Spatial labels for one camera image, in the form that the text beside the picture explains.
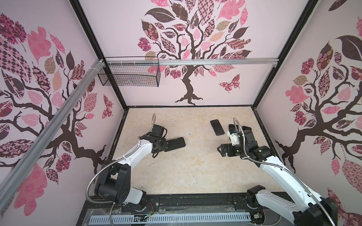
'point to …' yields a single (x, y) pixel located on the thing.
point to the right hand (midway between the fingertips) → (224, 146)
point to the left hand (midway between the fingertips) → (164, 148)
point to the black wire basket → (130, 75)
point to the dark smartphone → (217, 127)
